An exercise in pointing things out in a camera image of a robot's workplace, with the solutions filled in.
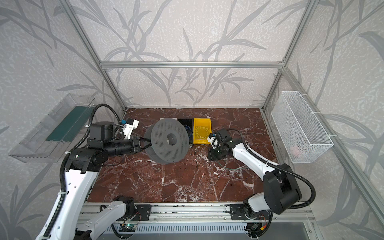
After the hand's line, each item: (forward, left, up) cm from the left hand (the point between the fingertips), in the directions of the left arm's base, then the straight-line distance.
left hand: (154, 138), depth 63 cm
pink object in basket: (+1, -67, -12) cm, 68 cm away
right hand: (+6, -24, -24) cm, 35 cm away
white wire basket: (0, -62, +2) cm, 62 cm away
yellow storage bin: (+32, -23, -30) cm, 50 cm away
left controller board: (-29, +15, -34) cm, 47 cm away
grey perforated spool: (+2, -5, -5) cm, 8 cm away
